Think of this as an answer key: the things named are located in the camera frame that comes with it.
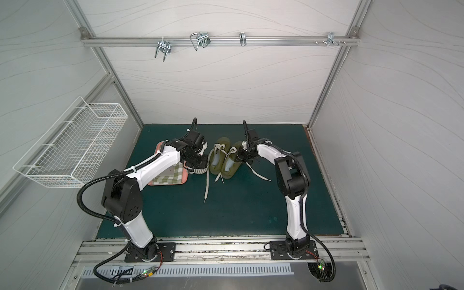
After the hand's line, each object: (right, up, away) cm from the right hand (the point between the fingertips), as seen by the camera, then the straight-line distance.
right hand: (235, 158), depth 98 cm
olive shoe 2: (-2, +2, 0) cm, 3 cm away
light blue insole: (-11, -1, +2) cm, 11 cm away
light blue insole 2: (-3, -3, 0) cm, 4 cm away
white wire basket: (-63, +7, -31) cm, 70 cm away
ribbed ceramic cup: (-16, -3, -20) cm, 26 cm away
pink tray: (-26, -9, -3) cm, 28 cm away
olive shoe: (-7, +7, +2) cm, 10 cm away
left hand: (-14, -3, -11) cm, 18 cm away
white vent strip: (-16, -42, -28) cm, 53 cm away
